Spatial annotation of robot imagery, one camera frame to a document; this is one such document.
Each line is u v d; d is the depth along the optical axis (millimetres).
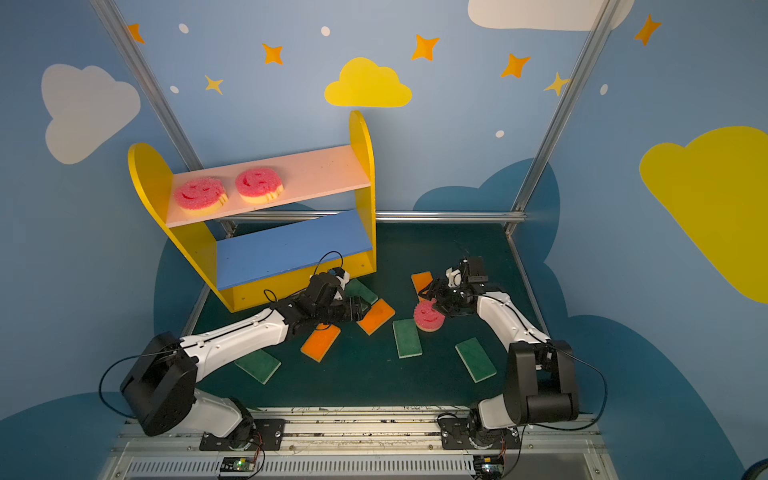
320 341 883
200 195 666
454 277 851
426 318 933
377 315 945
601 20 706
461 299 681
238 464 713
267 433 750
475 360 863
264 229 1017
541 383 436
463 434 748
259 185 689
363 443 735
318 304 651
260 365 840
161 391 423
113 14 690
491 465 718
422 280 1052
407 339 907
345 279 798
